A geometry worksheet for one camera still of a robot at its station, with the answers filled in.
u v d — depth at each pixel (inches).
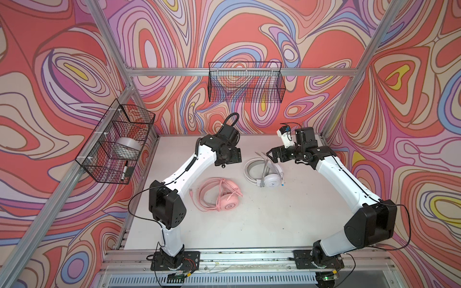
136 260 29.5
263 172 37.7
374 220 16.3
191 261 28.5
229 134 25.2
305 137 24.3
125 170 28.5
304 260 28.7
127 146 27.5
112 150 28.4
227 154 26.1
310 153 22.9
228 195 31.1
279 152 28.3
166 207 18.0
